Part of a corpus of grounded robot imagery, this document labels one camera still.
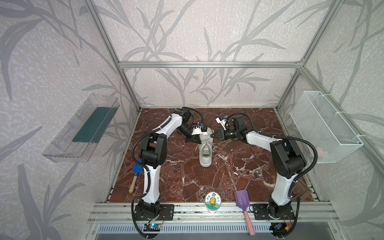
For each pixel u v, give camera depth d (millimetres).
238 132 769
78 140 630
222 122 862
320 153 722
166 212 733
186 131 806
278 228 752
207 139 927
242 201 770
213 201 701
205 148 897
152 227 717
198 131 813
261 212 733
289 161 505
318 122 670
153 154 550
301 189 809
